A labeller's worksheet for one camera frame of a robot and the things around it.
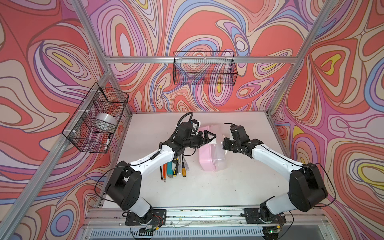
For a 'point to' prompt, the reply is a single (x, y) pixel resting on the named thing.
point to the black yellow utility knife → (175, 160)
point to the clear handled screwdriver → (187, 167)
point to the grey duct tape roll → (106, 117)
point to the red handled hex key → (165, 171)
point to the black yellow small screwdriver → (175, 170)
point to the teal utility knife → (170, 171)
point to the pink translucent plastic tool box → (213, 156)
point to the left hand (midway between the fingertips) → (214, 137)
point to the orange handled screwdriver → (184, 170)
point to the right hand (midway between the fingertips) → (224, 146)
